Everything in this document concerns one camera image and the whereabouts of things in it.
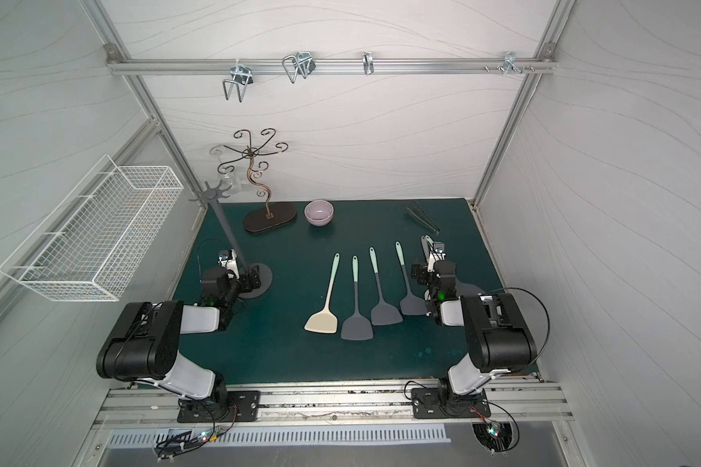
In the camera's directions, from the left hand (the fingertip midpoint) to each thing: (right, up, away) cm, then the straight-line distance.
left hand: (245, 266), depth 94 cm
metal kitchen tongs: (+62, +19, +23) cm, 69 cm away
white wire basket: (-26, +7, -29) cm, 40 cm away
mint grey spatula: (+37, -17, -10) cm, 42 cm away
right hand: (+62, +3, 0) cm, 63 cm away
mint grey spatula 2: (+45, -15, -2) cm, 48 cm away
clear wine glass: (-8, +30, +5) cm, 32 cm away
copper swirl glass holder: (-1, +15, +16) cm, 22 cm away
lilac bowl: (+22, +19, +20) cm, 35 cm away
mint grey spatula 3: (+55, -13, +1) cm, 56 cm away
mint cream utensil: (+28, -16, -7) cm, 33 cm away
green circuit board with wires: (-8, -41, -23) cm, 48 cm away
